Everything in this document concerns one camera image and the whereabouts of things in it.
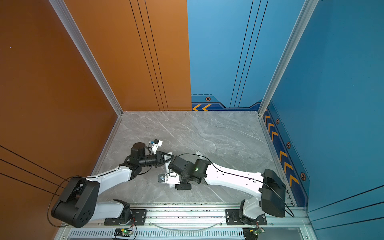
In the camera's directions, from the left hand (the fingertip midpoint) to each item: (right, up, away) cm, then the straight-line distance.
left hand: (173, 157), depth 81 cm
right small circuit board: (+39, -34, -11) cm, 53 cm away
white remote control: (-3, -6, -4) cm, 8 cm away
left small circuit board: (-23, -34, -10) cm, 42 cm away
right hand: (+2, -9, -8) cm, 12 cm away
